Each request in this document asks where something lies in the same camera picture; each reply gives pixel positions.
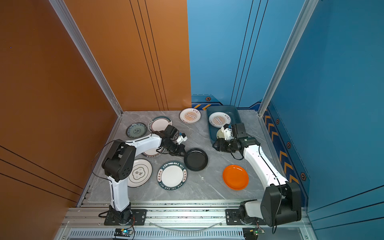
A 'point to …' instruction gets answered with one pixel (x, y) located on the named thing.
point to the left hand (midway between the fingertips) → (187, 154)
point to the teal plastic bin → (232, 111)
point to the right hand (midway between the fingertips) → (215, 145)
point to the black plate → (196, 159)
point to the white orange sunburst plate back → (190, 115)
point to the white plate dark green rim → (159, 123)
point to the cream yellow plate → (220, 134)
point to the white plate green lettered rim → (172, 175)
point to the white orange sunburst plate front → (218, 119)
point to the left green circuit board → (125, 232)
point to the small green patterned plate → (136, 130)
